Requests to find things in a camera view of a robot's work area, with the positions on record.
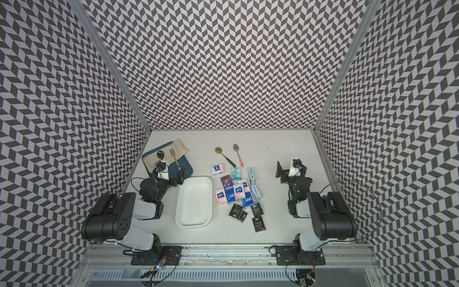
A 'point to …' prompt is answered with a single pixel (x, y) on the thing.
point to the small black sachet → (242, 216)
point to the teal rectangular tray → (149, 171)
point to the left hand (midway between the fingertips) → (176, 165)
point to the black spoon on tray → (161, 154)
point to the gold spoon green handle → (219, 150)
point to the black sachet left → (236, 211)
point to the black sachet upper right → (257, 209)
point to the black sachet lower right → (259, 224)
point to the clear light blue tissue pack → (255, 193)
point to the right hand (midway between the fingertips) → (287, 163)
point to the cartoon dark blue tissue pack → (226, 182)
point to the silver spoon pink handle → (236, 147)
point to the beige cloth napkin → (179, 148)
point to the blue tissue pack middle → (230, 194)
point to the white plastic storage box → (193, 202)
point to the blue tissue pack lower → (248, 201)
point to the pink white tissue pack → (217, 169)
